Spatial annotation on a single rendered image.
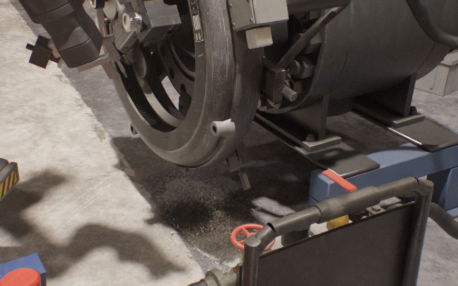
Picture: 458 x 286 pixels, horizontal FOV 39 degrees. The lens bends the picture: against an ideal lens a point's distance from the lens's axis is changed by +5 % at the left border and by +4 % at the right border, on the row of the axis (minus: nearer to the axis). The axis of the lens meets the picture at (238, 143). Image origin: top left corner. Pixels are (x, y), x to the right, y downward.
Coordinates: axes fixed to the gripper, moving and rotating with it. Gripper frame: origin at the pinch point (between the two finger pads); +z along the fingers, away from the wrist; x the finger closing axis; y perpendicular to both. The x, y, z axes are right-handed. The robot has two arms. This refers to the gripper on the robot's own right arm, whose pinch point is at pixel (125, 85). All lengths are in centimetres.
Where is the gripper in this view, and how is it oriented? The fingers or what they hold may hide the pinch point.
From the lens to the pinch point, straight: 94.0
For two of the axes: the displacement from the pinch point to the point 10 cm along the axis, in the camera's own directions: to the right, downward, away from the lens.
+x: 0.8, 5.5, -8.3
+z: 3.6, 7.6, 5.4
